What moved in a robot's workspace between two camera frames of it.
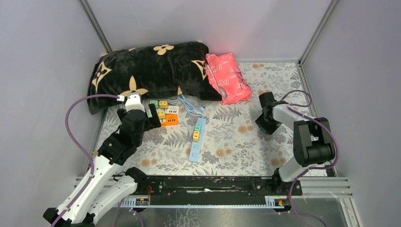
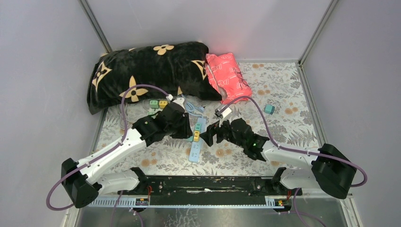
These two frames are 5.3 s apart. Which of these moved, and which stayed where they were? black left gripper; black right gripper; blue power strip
Moved: black right gripper; black left gripper
Stayed: blue power strip
